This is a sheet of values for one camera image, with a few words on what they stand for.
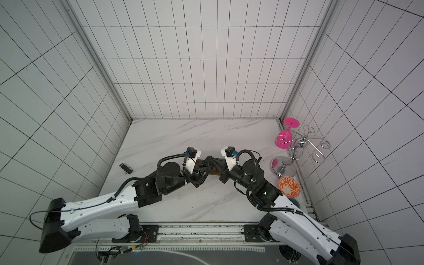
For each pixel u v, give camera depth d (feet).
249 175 1.70
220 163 2.02
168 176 1.58
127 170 3.05
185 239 2.38
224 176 2.04
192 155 1.82
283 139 2.48
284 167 3.02
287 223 1.58
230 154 1.87
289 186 2.80
